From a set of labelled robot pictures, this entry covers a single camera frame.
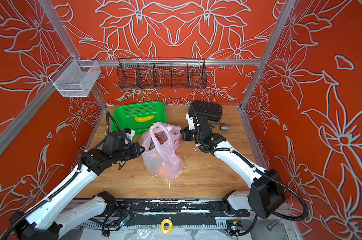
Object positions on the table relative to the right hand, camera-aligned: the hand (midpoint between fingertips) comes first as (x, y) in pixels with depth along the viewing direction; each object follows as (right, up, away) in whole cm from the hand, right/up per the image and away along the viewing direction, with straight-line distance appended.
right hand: (178, 130), depth 78 cm
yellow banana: (-28, +6, +29) cm, 41 cm away
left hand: (-16, -8, -6) cm, 19 cm away
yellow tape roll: (-7, -44, -11) cm, 46 cm away
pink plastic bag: (-8, -12, -7) cm, 16 cm away
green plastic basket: (-41, +9, +31) cm, 52 cm away
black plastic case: (+25, +12, +29) cm, 40 cm away
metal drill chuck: (+32, 0, +23) cm, 39 cm away
